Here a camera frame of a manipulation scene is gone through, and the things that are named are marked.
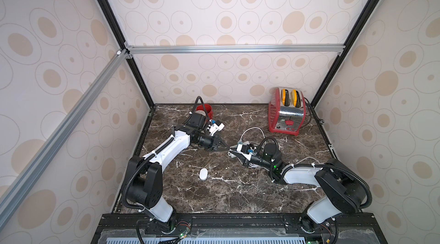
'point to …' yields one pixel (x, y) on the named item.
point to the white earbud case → (203, 174)
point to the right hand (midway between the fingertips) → (237, 146)
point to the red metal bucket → (207, 109)
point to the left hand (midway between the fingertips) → (231, 148)
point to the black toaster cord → (311, 114)
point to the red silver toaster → (287, 110)
